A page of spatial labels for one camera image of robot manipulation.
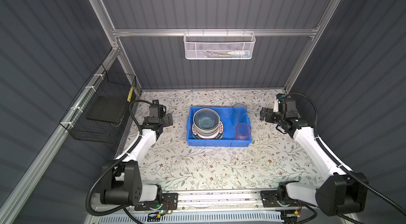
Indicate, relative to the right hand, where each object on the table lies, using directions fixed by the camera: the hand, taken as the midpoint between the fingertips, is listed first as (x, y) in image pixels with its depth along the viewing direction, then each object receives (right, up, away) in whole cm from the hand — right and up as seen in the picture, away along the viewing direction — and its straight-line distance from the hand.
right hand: (271, 113), depth 83 cm
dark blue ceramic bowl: (-34, -4, +11) cm, 36 cm away
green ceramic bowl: (-34, -10, +2) cm, 36 cm away
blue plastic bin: (-21, -16, +11) cm, 28 cm away
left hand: (-61, -3, +5) cm, 61 cm away
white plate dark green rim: (-26, -13, +8) cm, 31 cm away
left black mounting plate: (-51, -41, -11) cm, 67 cm away
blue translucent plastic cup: (-14, -2, +13) cm, 19 cm away
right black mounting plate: (-5, -40, -9) cm, 42 cm away
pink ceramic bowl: (-34, -14, +6) cm, 37 cm away
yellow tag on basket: (-75, +9, -1) cm, 75 cm away
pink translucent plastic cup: (-13, -11, +8) cm, 19 cm away
